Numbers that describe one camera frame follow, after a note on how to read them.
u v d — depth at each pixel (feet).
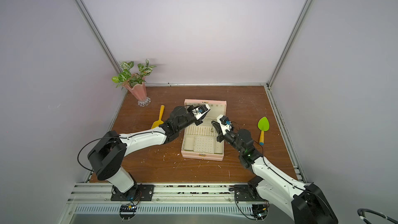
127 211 2.37
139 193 2.37
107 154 1.53
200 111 2.18
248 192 2.21
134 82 3.10
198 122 2.39
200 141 2.73
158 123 3.24
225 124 2.07
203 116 2.35
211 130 2.60
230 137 2.17
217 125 2.35
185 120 2.20
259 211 2.29
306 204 1.29
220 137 2.20
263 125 3.20
